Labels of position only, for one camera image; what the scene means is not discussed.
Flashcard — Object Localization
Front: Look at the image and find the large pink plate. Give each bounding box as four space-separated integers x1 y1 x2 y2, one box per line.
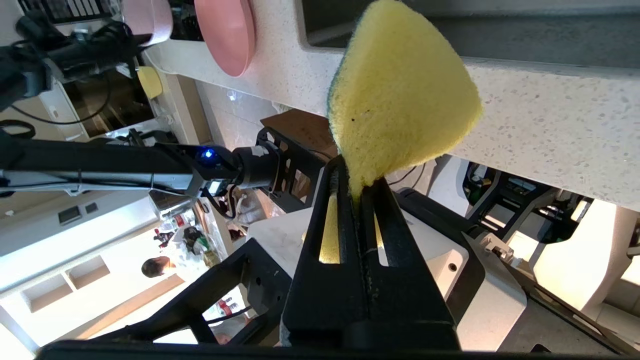
194 0 257 78

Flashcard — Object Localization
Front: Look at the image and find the stainless steel sink basin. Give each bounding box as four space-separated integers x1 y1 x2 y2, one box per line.
300 0 640 70

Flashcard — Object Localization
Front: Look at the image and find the yellow sponge on counter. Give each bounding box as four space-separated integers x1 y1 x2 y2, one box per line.
137 66 164 100

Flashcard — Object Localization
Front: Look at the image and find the yellow sponge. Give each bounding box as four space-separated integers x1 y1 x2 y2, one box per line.
137 66 164 100
319 0 484 264

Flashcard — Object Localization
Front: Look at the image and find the black robot torso frame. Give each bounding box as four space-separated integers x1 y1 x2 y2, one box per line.
90 237 296 346

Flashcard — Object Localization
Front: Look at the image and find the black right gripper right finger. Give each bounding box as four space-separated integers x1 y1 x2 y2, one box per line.
360 176 461 351

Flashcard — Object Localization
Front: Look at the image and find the person in white shirt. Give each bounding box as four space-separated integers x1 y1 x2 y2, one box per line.
141 256 177 279

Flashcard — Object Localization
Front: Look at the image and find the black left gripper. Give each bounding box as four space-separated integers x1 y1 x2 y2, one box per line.
45 27 152 81

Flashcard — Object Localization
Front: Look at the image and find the white robot base chassis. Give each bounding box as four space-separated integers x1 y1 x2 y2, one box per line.
247 197 528 351

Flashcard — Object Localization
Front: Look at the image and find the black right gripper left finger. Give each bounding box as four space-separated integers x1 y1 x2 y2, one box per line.
282 155 371 351

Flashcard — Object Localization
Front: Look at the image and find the black base wheel mechanism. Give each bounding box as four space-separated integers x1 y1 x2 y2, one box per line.
462 160 596 246

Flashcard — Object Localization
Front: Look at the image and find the brown cardboard box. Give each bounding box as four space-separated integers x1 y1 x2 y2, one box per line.
260 109 341 162

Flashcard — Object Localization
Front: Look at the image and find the black oven door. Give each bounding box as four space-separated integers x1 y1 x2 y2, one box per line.
62 70 157 140

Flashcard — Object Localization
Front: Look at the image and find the small light pink plate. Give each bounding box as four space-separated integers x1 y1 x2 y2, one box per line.
122 0 174 47

